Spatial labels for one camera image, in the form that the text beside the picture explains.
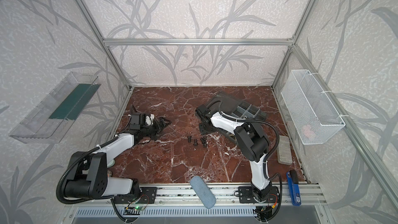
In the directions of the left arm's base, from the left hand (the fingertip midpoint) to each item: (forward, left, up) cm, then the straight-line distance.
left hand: (169, 121), depth 89 cm
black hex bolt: (-6, -11, -10) cm, 16 cm away
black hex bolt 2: (-8, -15, -10) cm, 20 cm away
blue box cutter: (-32, -64, -6) cm, 72 cm away
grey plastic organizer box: (+15, -42, -8) cm, 46 cm away
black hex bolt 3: (-8, -20, -9) cm, 23 cm away
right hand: (+2, -21, -8) cm, 22 cm away
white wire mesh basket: (-11, -65, +26) cm, 71 cm away
